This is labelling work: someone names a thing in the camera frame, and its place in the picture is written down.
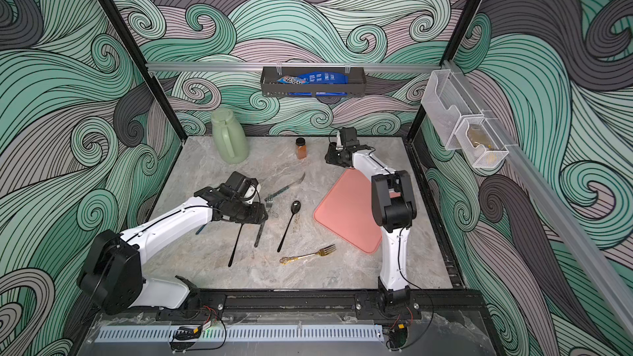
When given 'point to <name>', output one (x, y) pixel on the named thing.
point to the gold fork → (283, 260)
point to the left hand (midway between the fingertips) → (264, 214)
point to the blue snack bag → (316, 78)
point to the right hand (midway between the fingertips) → (335, 157)
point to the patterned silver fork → (259, 235)
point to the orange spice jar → (302, 148)
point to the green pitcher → (230, 138)
